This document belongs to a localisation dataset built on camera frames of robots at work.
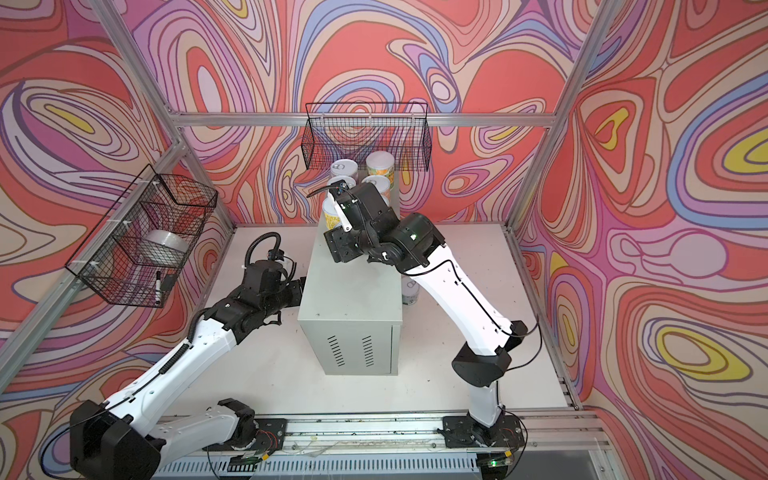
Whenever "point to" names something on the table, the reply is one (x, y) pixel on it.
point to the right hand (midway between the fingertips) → (348, 242)
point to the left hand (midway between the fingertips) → (308, 282)
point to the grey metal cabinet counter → (351, 315)
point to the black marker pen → (158, 288)
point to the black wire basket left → (137, 247)
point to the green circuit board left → (244, 460)
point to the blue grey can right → (410, 291)
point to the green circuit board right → (492, 459)
